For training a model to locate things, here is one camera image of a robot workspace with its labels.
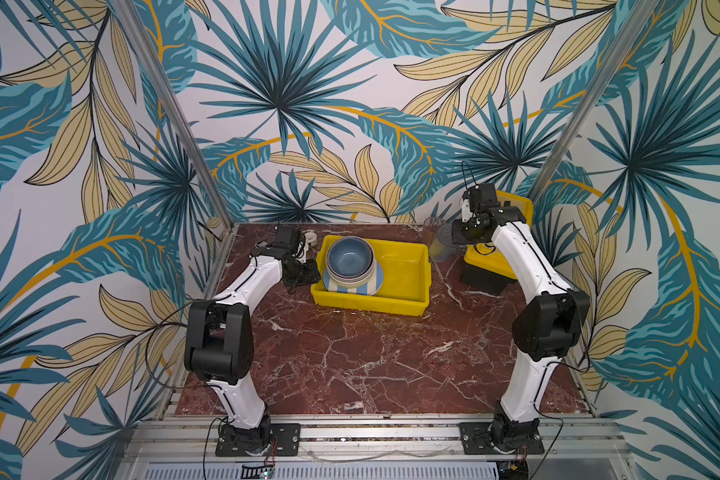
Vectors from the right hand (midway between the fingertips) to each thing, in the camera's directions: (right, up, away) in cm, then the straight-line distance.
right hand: (455, 234), depth 92 cm
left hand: (-43, -13, 0) cm, 45 cm away
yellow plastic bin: (-14, -17, +9) cm, 24 cm away
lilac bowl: (-32, -15, -2) cm, 35 cm away
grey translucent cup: (-3, -4, +3) cm, 6 cm away
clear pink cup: (-1, +6, +29) cm, 29 cm away
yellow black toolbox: (+8, -10, -2) cm, 13 cm away
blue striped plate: (-26, -18, +4) cm, 32 cm away
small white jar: (-48, 0, +20) cm, 52 cm away
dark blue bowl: (-33, -7, +5) cm, 34 cm away
